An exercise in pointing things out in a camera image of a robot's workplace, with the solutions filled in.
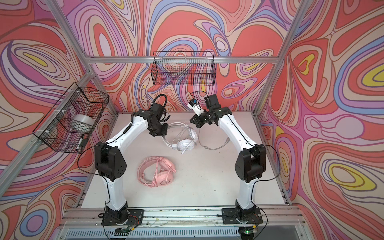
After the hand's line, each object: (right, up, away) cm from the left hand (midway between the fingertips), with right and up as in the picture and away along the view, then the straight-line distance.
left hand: (167, 132), depth 90 cm
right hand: (+16, +6, -4) cm, 18 cm away
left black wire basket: (-48, +1, -24) cm, 53 cm away
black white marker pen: (-40, -4, -18) cm, 44 cm away
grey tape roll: (-38, +5, -20) cm, 43 cm away
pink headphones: (-2, -23, -2) cm, 23 cm away
